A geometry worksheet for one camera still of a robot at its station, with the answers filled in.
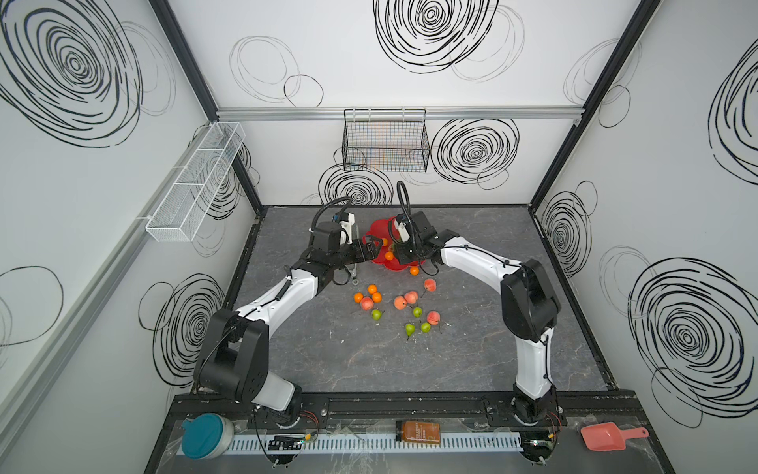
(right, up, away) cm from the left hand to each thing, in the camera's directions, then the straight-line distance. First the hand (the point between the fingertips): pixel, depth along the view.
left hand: (374, 242), depth 85 cm
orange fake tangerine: (+3, 0, -3) cm, 5 cm away
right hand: (+7, -3, +9) cm, 12 cm away
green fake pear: (+1, -22, +4) cm, 23 cm away
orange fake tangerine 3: (+13, -10, +10) cm, 19 cm away
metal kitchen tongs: (-7, -11, +14) cm, 19 cm away
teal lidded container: (-36, -42, -21) cm, 59 cm away
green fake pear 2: (+13, -22, +4) cm, 26 cm away
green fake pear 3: (+11, -26, +1) cm, 28 cm away
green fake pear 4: (+15, -25, +2) cm, 30 cm away
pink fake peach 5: (+18, -23, +2) cm, 29 cm away
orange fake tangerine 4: (-1, -16, +10) cm, 19 cm away
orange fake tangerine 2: (+5, -5, +13) cm, 14 cm away
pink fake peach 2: (+12, -17, +6) cm, 22 cm away
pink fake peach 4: (-2, -19, +6) cm, 20 cm away
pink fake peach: (+18, -14, +9) cm, 24 cm away
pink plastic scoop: (+57, -46, -15) cm, 75 cm away
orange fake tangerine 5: (+1, -18, +8) cm, 20 cm away
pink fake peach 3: (+8, -19, +6) cm, 22 cm away
